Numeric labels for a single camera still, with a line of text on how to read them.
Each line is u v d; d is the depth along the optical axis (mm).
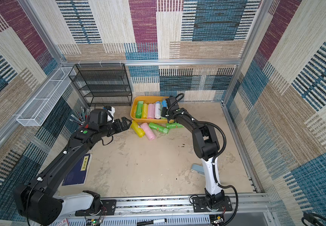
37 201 373
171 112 781
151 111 1051
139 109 1078
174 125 1021
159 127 1017
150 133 987
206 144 575
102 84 1087
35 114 703
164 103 1024
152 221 688
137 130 999
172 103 794
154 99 1150
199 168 844
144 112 1047
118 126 686
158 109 1051
